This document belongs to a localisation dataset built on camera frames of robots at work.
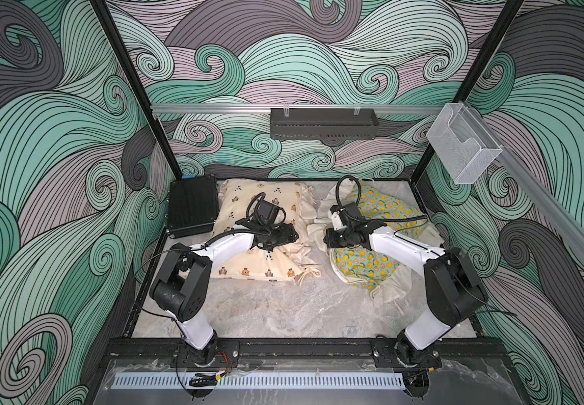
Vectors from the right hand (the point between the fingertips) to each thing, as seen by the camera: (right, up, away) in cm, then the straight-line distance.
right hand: (323, 240), depth 91 cm
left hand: (-12, +2, -2) cm, 12 cm away
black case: (-54, +12, +14) cm, 57 cm away
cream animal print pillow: (-12, -7, -1) cm, 14 cm away
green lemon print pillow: (+15, -9, -1) cm, 18 cm away
